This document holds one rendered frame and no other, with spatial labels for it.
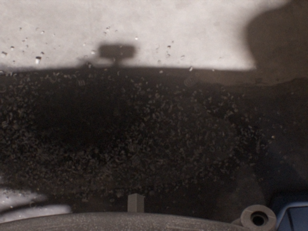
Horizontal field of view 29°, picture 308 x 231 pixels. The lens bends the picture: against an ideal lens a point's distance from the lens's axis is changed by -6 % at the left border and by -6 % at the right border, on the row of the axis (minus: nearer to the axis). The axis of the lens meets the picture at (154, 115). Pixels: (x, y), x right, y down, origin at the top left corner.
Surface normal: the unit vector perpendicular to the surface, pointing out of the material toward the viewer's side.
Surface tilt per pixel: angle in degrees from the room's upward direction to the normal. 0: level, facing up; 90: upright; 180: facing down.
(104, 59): 0
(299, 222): 90
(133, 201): 92
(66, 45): 0
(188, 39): 0
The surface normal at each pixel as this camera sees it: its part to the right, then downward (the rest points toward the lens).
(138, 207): 0.58, -0.58
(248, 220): 0.10, -0.70
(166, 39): 0.09, 0.72
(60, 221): 0.00, -0.92
